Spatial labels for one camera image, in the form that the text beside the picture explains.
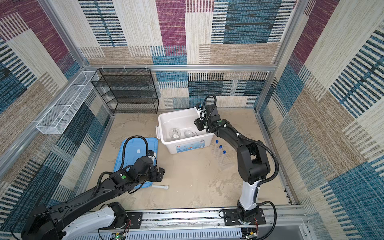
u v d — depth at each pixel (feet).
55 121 2.30
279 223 2.39
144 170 2.09
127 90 3.61
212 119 2.37
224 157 2.66
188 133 3.40
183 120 3.27
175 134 3.29
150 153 2.40
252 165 1.64
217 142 2.74
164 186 2.67
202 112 2.67
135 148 2.18
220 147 2.69
